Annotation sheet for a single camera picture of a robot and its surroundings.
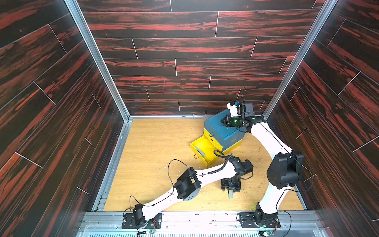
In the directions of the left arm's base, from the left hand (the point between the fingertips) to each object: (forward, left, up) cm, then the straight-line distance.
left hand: (234, 193), depth 82 cm
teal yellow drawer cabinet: (+25, +10, +20) cm, 33 cm away
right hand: (+38, +4, +19) cm, 43 cm away
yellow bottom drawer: (+28, +15, +1) cm, 32 cm away
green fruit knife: (+27, +18, +1) cm, 32 cm away
